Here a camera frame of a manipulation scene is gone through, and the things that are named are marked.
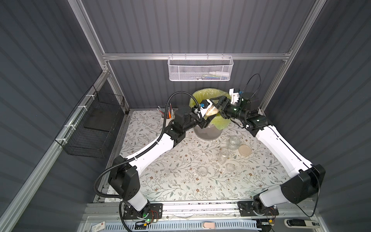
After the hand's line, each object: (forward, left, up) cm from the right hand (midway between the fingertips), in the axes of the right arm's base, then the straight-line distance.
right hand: (214, 102), depth 71 cm
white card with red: (-48, +56, -37) cm, 83 cm away
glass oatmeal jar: (-15, -7, -28) cm, 33 cm away
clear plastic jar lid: (-17, -13, -39) cm, 44 cm away
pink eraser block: (-47, +3, -34) cm, 58 cm away
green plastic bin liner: (-1, -4, -13) cm, 14 cm away
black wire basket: (-11, +64, -10) cm, 65 cm away
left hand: (-4, 0, -2) cm, 4 cm away
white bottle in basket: (+31, -7, -3) cm, 32 cm away
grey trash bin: (+5, -2, -33) cm, 33 cm away
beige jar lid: (-6, -24, -38) cm, 45 cm away
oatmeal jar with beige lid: (0, -18, -38) cm, 43 cm away
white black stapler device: (-46, -40, -33) cm, 70 cm away
